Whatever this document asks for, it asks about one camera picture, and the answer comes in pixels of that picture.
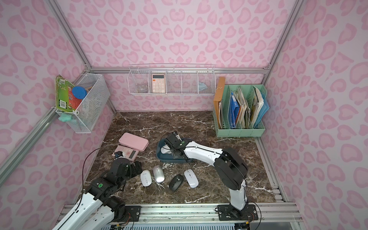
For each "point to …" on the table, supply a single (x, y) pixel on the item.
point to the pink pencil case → (134, 142)
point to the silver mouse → (158, 173)
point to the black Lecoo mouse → (176, 183)
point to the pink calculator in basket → (158, 83)
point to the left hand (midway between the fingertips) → (135, 163)
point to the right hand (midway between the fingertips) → (179, 149)
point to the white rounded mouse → (165, 149)
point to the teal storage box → (166, 158)
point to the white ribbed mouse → (146, 178)
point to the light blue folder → (266, 107)
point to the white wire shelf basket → (172, 80)
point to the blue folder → (233, 110)
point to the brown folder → (220, 82)
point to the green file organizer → (243, 111)
